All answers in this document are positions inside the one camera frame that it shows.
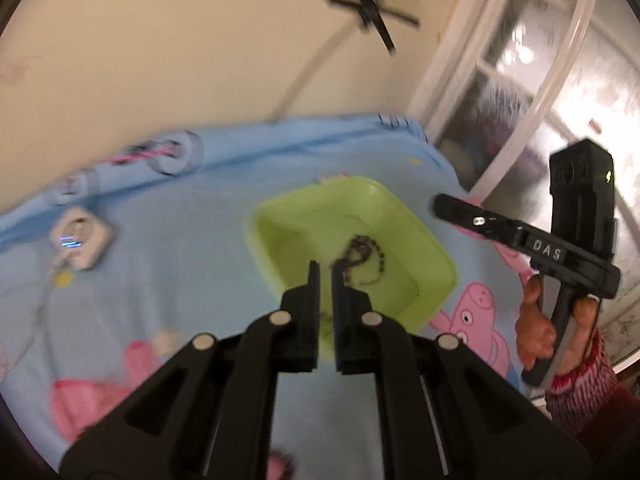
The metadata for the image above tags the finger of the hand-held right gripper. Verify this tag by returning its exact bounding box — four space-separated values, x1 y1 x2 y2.
433 193 524 255

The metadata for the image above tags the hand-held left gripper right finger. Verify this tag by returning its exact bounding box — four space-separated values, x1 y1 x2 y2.
331 262 594 480

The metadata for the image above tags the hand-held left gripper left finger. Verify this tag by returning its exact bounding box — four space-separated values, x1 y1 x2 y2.
59 261 321 480

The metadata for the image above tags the dark bead necklace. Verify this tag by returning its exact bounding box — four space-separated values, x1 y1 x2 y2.
329 235 389 289

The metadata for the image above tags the green plastic container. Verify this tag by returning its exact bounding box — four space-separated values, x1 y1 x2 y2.
243 176 458 352

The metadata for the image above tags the person's right forearm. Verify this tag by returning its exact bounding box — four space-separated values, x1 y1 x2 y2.
544 332 632 437

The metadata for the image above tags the person's right hand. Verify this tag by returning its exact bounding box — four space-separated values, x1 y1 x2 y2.
514 275 603 374

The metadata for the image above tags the blue cartoon printed blanket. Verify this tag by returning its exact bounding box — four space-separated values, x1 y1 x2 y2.
0 112 540 480

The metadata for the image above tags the white framed glass door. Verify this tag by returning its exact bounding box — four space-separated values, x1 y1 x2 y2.
407 0 640 363

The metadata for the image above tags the white charger block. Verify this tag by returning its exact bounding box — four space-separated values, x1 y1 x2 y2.
48 207 116 271

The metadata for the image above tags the grey wall cord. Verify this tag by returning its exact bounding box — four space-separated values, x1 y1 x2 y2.
269 29 359 122

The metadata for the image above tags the black cross-shaped wall mount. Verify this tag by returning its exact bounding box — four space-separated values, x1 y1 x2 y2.
324 0 421 56

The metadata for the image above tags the white charger cable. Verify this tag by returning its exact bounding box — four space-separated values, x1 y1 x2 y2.
20 255 71 361

